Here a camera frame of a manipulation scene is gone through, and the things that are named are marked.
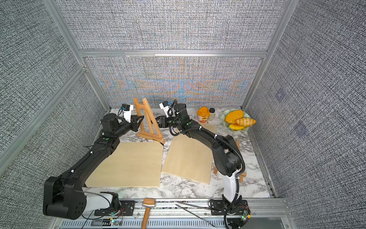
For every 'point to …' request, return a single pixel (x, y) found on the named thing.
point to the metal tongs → (178, 203)
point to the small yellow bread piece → (235, 127)
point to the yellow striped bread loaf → (245, 121)
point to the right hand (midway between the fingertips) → (151, 118)
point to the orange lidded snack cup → (203, 113)
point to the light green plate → (223, 119)
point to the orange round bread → (231, 116)
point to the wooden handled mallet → (147, 202)
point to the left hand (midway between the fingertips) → (144, 114)
